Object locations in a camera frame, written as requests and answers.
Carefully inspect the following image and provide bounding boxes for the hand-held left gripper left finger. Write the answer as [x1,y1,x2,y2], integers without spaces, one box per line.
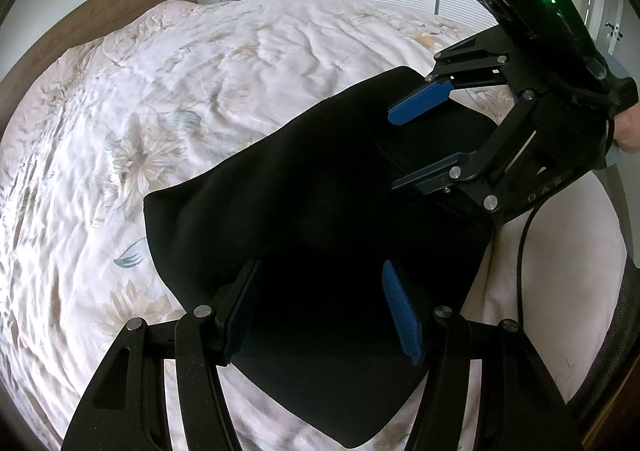
[60,258,262,451]

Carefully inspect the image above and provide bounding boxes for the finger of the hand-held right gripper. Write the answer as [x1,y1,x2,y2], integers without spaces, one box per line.
[391,92,550,224]
[386,27,515,126]

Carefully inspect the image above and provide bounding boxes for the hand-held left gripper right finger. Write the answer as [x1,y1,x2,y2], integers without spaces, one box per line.
[382,260,583,451]

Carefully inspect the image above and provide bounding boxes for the black pants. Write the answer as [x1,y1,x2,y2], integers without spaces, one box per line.
[142,65,501,449]

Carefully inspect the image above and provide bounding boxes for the person's right forearm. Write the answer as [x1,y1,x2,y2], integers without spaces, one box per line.
[611,103,640,155]

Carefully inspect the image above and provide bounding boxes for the dark grey bed base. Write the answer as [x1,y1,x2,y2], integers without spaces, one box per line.
[565,261,640,427]

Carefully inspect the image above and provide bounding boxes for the floral white quilt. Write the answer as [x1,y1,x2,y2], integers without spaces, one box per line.
[0,0,628,451]

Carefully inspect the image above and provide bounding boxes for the black cable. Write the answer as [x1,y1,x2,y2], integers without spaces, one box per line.
[517,201,543,324]

